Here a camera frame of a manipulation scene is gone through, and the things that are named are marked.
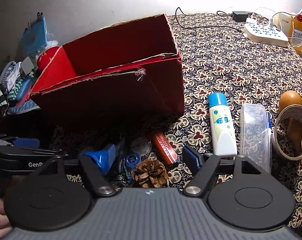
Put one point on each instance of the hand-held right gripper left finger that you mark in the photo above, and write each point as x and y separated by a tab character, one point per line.
103	157

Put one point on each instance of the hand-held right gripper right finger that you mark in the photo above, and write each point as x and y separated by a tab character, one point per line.
191	157

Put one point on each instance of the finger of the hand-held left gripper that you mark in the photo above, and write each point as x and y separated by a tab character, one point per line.
26	142
41	152

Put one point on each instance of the orange cylindrical battery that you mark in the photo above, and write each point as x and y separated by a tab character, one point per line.
163	150

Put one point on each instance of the metal clip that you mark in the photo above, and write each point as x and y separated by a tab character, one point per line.
118	183

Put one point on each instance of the brown pine cone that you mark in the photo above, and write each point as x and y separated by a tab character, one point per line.
149	173

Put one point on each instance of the red cardboard box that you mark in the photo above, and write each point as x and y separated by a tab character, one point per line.
111	100

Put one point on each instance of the clear plastic bottle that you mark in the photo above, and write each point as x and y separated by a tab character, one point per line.
253	130

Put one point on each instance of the blue checked towel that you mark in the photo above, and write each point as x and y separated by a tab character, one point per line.
23	108

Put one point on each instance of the clear correction tape dispenser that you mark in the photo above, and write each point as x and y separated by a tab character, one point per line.
138	150

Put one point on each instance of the white bottle blue cap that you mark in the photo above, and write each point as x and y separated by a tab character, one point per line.
222	130

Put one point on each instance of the green white striped sock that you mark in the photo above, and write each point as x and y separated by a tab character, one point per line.
16	88

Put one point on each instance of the blue glasses case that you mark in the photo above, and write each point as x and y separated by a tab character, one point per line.
23	87

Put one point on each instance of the pile of folded clothes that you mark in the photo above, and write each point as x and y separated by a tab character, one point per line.
8	75

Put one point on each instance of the small mirror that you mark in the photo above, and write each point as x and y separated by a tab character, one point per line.
28	65

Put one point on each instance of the blue pen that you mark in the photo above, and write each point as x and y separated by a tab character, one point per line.
269	125

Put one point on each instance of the red round pouch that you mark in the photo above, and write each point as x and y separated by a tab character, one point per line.
47	57

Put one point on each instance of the beige tape roll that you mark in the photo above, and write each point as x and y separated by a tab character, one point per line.
276	136

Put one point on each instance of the clear plastic bag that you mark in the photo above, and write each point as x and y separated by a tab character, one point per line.
52	44

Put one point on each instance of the blue pouch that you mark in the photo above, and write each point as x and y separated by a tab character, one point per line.
34	35

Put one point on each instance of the orange ball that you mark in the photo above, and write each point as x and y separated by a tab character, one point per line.
291	100

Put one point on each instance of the white power strip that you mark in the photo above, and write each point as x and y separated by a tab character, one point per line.
263	35

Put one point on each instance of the black power adapter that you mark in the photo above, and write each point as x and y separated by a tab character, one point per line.
240	16

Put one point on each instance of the white carton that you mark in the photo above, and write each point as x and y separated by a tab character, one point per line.
283	20

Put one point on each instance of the gold gift bag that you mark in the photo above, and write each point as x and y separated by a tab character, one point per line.
299	27

